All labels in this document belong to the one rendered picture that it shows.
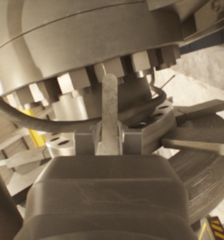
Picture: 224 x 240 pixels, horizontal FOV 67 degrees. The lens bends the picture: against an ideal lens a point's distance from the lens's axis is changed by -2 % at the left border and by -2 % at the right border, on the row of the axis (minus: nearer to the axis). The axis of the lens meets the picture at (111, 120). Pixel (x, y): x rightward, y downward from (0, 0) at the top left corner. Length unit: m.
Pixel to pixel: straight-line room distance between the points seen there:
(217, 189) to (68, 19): 0.41
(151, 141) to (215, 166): 0.15
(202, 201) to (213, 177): 0.05
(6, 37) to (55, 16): 0.11
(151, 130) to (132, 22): 0.25
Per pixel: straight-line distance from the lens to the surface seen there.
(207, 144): 0.43
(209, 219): 0.91
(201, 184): 0.37
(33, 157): 0.71
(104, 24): 0.34
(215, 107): 0.68
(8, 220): 0.35
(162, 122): 0.48
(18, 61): 0.39
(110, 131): 0.16
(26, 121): 0.31
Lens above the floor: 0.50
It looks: 9 degrees up
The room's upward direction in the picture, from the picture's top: 104 degrees counter-clockwise
